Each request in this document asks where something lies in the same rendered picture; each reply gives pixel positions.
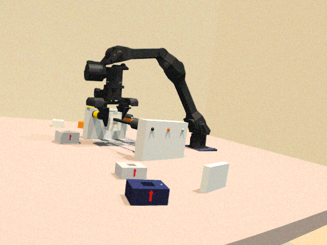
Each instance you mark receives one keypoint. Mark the small orange block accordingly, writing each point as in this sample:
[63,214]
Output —
[80,124]

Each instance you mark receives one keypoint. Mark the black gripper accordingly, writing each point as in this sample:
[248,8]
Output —
[113,92]

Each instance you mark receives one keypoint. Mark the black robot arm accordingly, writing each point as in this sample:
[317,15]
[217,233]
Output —
[172,67]

